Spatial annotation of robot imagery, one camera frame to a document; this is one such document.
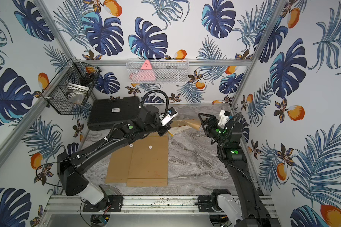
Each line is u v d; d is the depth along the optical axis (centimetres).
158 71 92
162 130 65
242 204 47
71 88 79
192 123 69
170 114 61
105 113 110
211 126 62
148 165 88
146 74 90
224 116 66
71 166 42
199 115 68
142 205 75
